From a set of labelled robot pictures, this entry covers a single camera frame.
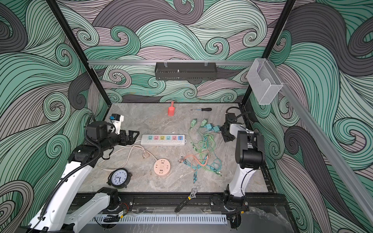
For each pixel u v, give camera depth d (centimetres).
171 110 114
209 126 104
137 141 68
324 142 52
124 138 62
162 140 95
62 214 40
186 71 95
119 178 80
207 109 115
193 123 104
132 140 65
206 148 90
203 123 104
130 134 65
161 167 84
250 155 52
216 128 103
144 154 88
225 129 81
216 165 87
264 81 78
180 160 88
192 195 76
